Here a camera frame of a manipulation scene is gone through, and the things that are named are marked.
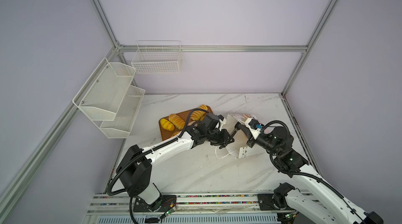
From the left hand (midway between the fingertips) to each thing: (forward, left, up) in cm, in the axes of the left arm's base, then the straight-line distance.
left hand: (232, 141), depth 75 cm
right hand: (+4, -2, +9) cm, 10 cm away
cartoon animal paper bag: (-3, -3, -1) cm, 4 cm away
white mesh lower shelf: (+13, +63, -9) cm, 65 cm away
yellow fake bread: (+19, +38, -14) cm, 45 cm away
